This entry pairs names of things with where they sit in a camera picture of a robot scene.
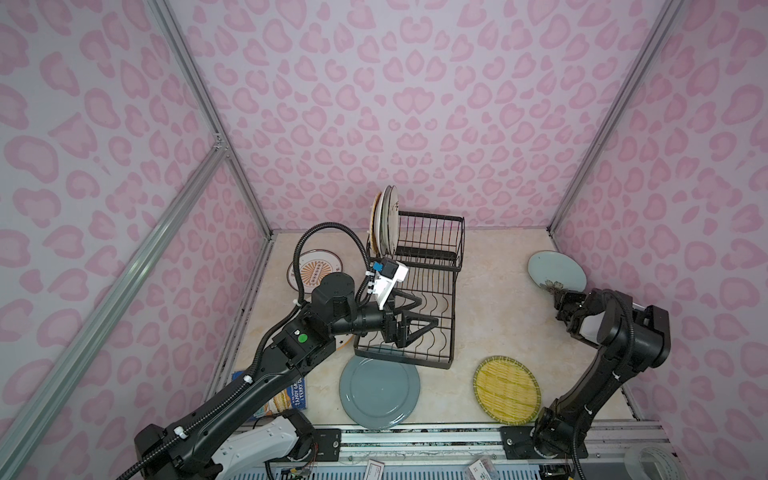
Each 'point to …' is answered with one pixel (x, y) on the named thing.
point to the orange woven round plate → (372, 224)
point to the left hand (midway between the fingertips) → (429, 310)
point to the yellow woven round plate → (506, 390)
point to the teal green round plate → (378, 394)
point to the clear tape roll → (668, 466)
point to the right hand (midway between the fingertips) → (559, 284)
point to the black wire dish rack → (431, 246)
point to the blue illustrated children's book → (294, 397)
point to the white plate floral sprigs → (394, 219)
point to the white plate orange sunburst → (313, 266)
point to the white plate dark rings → (382, 215)
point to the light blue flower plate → (552, 265)
